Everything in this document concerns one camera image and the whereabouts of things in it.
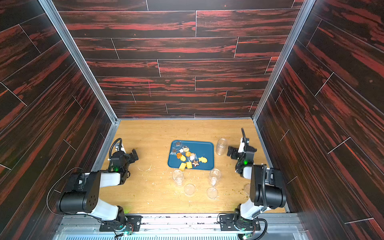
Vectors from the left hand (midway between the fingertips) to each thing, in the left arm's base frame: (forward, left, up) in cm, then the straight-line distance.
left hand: (128, 151), depth 95 cm
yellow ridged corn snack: (-8, -35, -5) cm, 36 cm away
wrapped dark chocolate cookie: (+10, -31, -5) cm, 33 cm away
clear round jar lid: (-20, -74, -7) cm, 77 cm away
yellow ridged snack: (-6, -39, -5) cm, 40 cm away
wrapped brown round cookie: (+2, -29, -4) cm, 29 cm away
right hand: (+5, -72, 0) cm, 73 cm away
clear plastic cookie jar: (+3, -60, +3) cm, 60 cm away
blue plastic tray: (+6, -49, -6) cm, 50 cm away
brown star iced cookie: (-5, -43, -4) cm, 44 cm away
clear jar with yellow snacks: (-14, -33, -6) cm, 36 cm away
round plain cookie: (+6, -37, -5) cm, 38 cm away
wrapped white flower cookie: (+5, -33, -6) cm, 34 cm away
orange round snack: (0, -32, -5) cm, 33 cm away
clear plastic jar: (-13, -55, -4) cm, 57 cm away
